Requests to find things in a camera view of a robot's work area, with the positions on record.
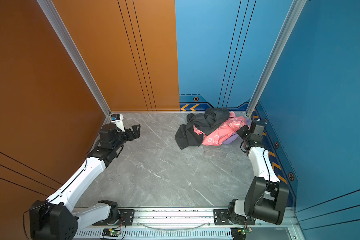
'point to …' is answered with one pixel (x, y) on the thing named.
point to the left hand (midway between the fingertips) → (133, 125)
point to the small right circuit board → (245, 230)
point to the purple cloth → (235, 135)
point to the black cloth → (205, 122)
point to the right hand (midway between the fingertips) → (240, 127)
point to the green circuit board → (110, 232)
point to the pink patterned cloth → (225, 132)
